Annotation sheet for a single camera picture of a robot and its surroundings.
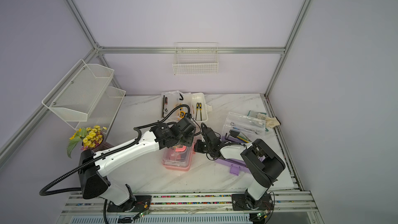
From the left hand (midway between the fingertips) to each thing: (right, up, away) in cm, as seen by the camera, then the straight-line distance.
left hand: (187, 138), depth 78 cm
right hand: (+3, -9, +13) cm, 16 cm away
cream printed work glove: (+53, +6, +25) cm, 59 cm away
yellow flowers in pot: (-43, +2, -8) cm, 44 cm away
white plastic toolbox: (+3, +20, +37) cm, 42 cm away
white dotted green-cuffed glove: (+42, +10, +24) cm, 49 cm away
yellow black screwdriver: (+5, +18, +37) cm, 41 cm away
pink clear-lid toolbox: (-5, -11, +4) cm, 13 cm away
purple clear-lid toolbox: (+32, +3, +13) cm, 34 cm away
